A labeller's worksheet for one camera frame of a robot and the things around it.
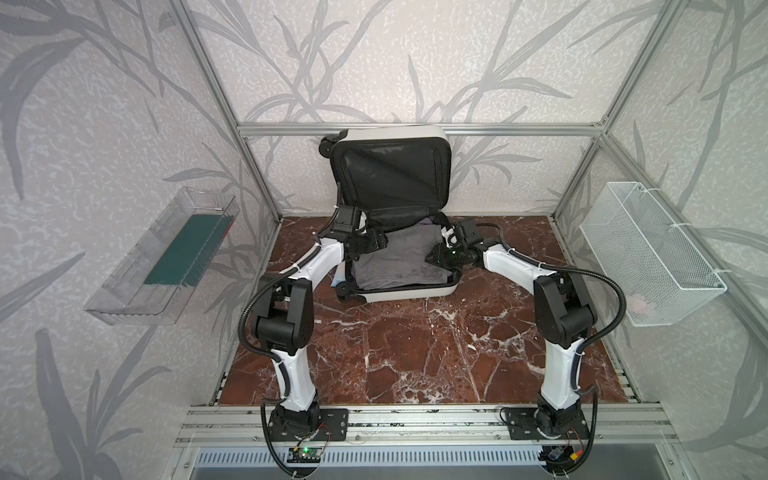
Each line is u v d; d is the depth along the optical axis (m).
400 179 0.97
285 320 0.50
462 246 0.77
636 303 0.72
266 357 0.52
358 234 0.84
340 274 1.01
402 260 0.96
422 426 0.75
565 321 0.52
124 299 0.60
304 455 0.71
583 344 0.55
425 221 1.09
